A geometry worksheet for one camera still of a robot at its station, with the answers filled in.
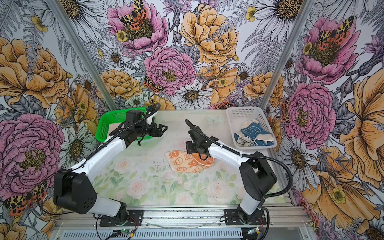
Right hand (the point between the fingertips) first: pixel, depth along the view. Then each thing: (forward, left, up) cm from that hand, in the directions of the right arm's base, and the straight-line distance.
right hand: (192, 150), depth 89 cm
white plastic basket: (+33, -34, -6) cm, 48 cm away
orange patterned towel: (-2, +8, -9) cm, 12 cm away
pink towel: (+26, +58, -7) cm, 64 cm away
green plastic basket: (+28, +61, 0) cm, 67 cm away
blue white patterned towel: (+15, -41, -6) cm, 44 cm away
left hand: (+7, +17, +11) cm, 22 cm away
